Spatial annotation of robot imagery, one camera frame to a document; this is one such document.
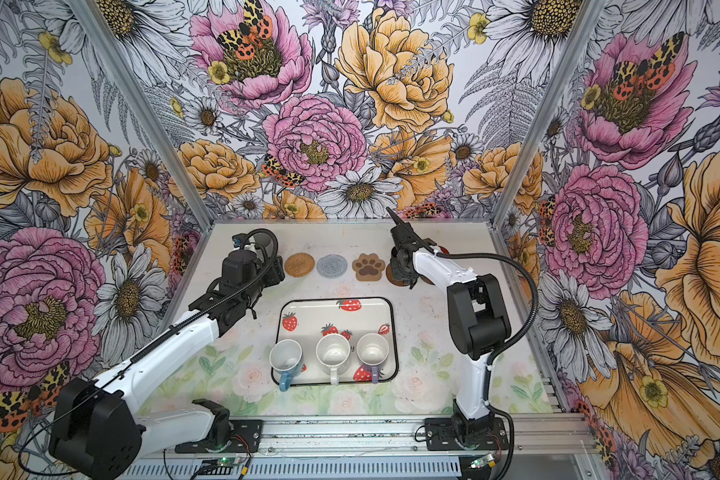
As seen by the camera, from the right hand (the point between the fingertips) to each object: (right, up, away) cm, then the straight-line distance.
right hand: (406, 278), depth 97 cm
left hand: (-39, +4, -13) cm, 41 cm away
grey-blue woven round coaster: (-25, +3, +11) cm, 28 cm away
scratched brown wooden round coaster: (-5, +1, +9) cm, 10 cm away
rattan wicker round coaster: (-36, +4, +10) cm, 38 cm away
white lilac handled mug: (-11, -19, -10) cm, 24 cm away
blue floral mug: (-35, -21, -12) cm, 43 cm away
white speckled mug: (-22, -21, -10) cm, 32 cm away
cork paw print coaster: (-12, +3, +11) cm, 17 cm away
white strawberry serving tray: (-31, -13, -3) cm, 33 cm away
